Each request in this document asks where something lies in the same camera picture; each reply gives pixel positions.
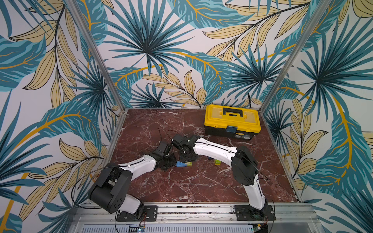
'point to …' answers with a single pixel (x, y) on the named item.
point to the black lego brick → (210, 158)
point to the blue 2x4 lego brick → (179, 164)
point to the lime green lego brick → (189, 164)
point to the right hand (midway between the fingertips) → (184, 159)
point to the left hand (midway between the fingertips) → (176, 163)
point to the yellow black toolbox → (237, 122)
